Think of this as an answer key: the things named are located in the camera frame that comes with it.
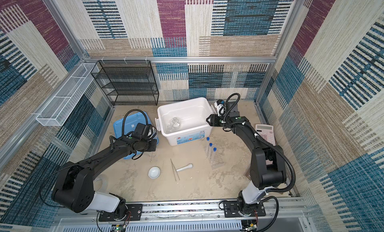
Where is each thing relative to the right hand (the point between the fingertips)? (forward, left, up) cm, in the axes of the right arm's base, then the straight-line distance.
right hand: (210, 121), depth 89 cm
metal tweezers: (-20, +23, -16) cm, 34 cm away
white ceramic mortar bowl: (-24, +33, -14) cm, 43 cm away
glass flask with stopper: (+7, +23, -12) cm, 27 cm away
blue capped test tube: (-12, +2, -1) cm, 12 cm away
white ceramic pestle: (-21, +13, -15) cm, 29 cm away
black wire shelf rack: (+36, +57, +2) cm, 68 cm away
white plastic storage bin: (+12, +16, -15) cm, 25 cm away
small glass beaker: (+2, +25, -10) cm, 27 cm away
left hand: (-9, +33, -7) cm, 35 cm away
